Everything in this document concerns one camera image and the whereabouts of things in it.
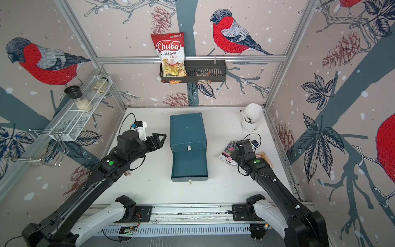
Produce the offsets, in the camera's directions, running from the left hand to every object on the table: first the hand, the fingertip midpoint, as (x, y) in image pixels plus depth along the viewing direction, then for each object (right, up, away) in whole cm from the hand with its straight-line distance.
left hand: (164, 133), depth 72 cm
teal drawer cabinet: (+10, 0, +8) cm, 13 cm away
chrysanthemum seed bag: (+32, -14, +14) cm, 37 cm away
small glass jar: (-39, +27, +13) cm, 49 cm away
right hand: (+36, -11, +12) cm, 40 cm away
